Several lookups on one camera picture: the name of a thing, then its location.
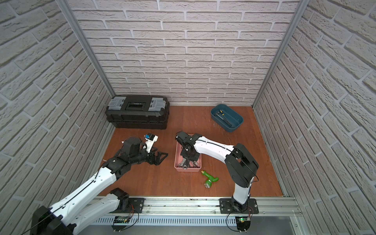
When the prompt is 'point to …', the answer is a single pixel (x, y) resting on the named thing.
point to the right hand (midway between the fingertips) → (188, 156)
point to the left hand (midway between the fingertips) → (163, 150)
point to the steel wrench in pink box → (186, 163)
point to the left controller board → (120, 219)
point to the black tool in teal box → (222, 115)
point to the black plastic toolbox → (138, 111)
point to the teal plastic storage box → (232, 116)
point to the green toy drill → (208, 182)
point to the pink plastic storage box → (178, 158)
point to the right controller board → (243, 223)
